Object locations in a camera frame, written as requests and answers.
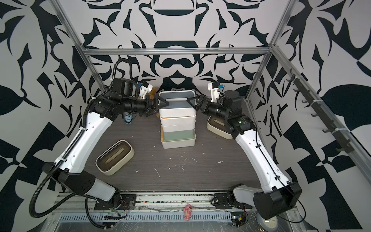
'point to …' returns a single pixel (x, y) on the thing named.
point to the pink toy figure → (187, 210)
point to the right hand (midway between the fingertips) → (190, 101)
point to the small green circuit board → (238, 218)
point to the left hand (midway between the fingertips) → (163, 105)
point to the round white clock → (269, 225)
